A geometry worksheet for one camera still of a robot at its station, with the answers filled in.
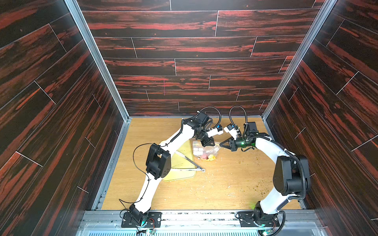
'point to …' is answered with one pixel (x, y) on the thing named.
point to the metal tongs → (198, 168)
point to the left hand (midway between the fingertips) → (214, 143)
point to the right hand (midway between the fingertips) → (223, 144)
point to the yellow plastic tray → (179, 162)
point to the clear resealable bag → (207, 153)
